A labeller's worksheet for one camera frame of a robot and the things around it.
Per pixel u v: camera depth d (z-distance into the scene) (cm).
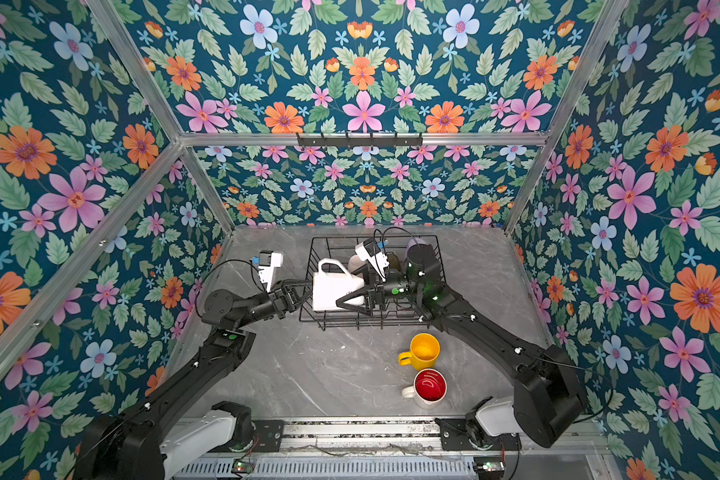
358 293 58
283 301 62
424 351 86
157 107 84
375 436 75
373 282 60
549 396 41
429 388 80
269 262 62
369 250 59
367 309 58
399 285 61
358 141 92
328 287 61
